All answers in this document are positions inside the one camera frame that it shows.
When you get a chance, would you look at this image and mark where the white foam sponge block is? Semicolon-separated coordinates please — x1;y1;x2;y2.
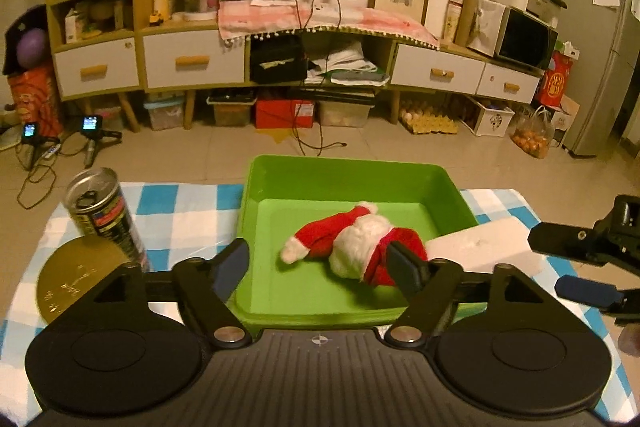
425;217;544;277

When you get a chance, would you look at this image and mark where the santa claus plush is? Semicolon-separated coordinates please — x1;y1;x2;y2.
280;202;427;286

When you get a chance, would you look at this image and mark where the bag of oranges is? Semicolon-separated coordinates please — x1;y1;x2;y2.
510;106;554;159

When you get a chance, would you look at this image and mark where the green plastic bin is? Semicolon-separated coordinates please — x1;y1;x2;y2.
229;155;477;333

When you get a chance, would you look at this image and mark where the gold lid cookie jar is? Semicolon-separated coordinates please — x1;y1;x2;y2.
36;235;129;324

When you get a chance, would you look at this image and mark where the black drink can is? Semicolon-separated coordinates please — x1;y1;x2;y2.
63;167;150;271

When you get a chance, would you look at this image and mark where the white cutout storage box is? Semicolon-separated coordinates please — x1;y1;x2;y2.
459;95;515;138

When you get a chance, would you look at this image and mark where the red gift bag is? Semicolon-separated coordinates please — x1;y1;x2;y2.
535;51;574;107

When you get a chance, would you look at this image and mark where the egg carton tray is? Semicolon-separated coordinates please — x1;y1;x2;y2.
399;100;459;134

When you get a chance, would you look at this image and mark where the red cardboard box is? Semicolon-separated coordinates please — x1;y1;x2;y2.
255;98;314;130

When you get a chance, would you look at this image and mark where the small lit screen device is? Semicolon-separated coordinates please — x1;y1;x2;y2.
80;115;102;140

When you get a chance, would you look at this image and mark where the grey refrigerator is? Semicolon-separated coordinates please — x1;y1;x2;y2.
558;0;639;157

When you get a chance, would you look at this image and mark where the black microwave oven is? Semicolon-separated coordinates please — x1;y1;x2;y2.
468;0;558;69

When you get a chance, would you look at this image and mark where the black bag in shelf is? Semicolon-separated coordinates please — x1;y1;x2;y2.
250;34;308;84

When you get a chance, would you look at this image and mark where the wooden white drawer cabinet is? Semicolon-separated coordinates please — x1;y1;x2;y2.
44;0;544;134

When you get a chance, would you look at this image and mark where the pink fringed cloth runner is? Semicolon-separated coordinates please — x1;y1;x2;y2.
217;0;439;50

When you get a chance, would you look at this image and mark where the purple ball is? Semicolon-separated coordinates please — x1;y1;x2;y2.
16;28;50;69

